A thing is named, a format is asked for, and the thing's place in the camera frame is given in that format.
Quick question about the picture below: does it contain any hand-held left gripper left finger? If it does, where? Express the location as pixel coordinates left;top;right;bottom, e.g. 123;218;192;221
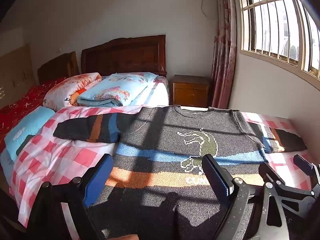
25;153;115;240

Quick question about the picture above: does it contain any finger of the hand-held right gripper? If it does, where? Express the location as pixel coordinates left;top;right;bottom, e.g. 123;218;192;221
293;154;320;180
258;162;293;193

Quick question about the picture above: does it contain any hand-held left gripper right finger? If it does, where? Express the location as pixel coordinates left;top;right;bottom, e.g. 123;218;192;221
201;154;290;240

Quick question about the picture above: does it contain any dark grey knit sweater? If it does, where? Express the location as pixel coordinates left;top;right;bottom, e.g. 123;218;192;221
53;106;308;240

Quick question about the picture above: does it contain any pink checked bed sheet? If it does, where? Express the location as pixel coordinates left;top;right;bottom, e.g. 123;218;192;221
10;104;313;240

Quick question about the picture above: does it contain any dark flat object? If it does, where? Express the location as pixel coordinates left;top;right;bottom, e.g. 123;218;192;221
16;134;35;157

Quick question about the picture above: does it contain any light blue pillow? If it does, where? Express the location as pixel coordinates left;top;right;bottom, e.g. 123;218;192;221
4;106;55;162

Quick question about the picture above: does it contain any wooden nightstand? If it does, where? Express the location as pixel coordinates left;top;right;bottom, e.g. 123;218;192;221
169;74;211;108

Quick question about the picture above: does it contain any orange floral folded quilt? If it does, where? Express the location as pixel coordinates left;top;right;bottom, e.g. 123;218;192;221
43;72;102;108

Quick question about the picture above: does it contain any red patterned bed sheet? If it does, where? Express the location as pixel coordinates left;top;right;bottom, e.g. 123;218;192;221
0;77;67;153

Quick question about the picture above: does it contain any small wooden headboard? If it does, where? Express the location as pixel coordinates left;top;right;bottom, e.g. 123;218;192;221
37;51;80;84

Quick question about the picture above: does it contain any pink floral curtain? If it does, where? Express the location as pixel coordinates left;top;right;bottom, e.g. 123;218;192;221
210;0;238;109

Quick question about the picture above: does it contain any large wooden headboard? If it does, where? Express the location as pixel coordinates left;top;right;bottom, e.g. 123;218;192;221
80;34;167;78

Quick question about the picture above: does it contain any beige wardrobe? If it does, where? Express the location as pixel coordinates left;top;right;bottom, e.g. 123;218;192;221
0;44;35;110

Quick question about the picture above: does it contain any barred window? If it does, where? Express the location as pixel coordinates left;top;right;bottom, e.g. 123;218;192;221
235;0;320;90

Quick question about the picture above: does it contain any thin wall cable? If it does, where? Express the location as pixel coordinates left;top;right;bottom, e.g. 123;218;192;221
200;0;218;22

